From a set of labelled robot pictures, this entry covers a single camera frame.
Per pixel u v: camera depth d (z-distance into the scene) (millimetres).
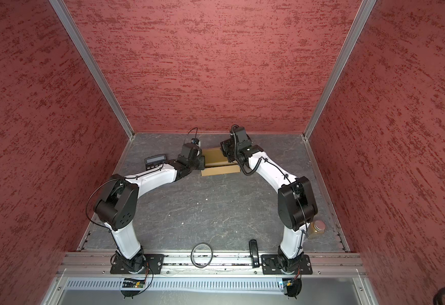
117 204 486
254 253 741
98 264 759
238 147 686
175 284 709
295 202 475
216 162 1001
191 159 753
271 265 738
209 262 745
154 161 1037
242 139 693
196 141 840
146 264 736
